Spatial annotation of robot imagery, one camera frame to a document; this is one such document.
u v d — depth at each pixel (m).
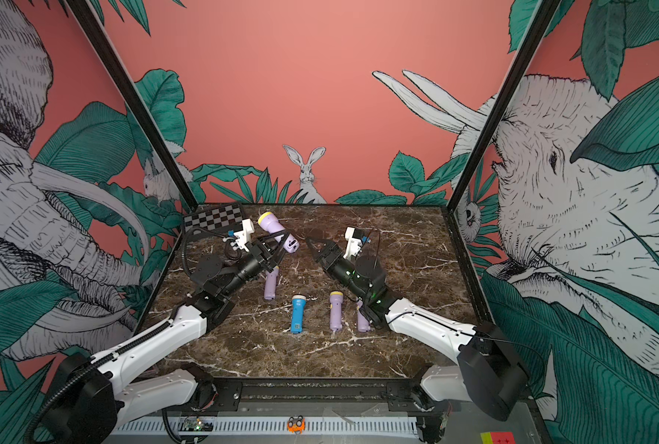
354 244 0.70
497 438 0.65
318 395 0.76
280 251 0.66
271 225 0.67
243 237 0.66
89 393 0.39
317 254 0.64
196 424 0.70
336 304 0.88
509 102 0.86
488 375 0.42
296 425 0.68
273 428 0.70
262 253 0.61
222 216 1.11
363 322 0.85
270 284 0.93
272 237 0.66
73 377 0.39
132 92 0.85
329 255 0.64
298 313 0.87
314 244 0.65
